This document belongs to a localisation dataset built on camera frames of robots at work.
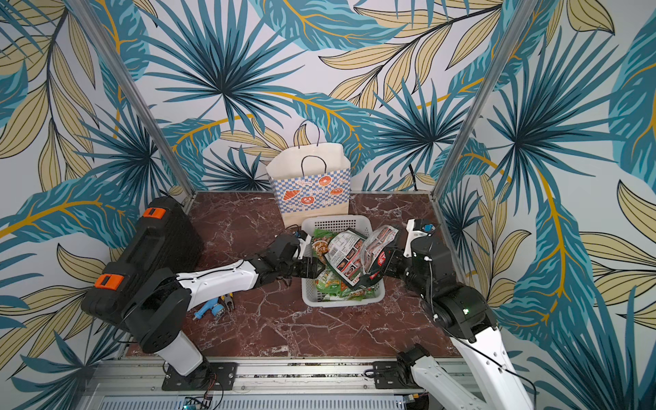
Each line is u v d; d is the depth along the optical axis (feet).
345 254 3.02
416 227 1.83
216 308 2.67
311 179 2.90
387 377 2.39
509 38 2.40
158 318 1.46
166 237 2.51
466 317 1.31
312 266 2.57
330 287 2.87
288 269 2.40
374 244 2.48
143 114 2.94
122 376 2.55
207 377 2.22
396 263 1.81
